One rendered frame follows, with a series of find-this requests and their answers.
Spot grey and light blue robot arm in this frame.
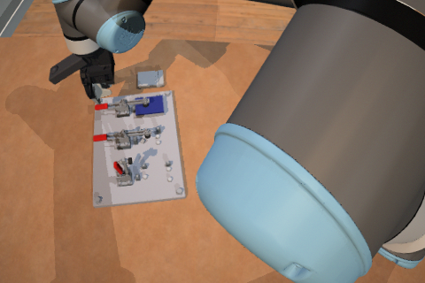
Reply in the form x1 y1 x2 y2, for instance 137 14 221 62
49 0 425 283

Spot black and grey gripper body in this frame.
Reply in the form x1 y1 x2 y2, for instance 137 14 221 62
74 47 115 85

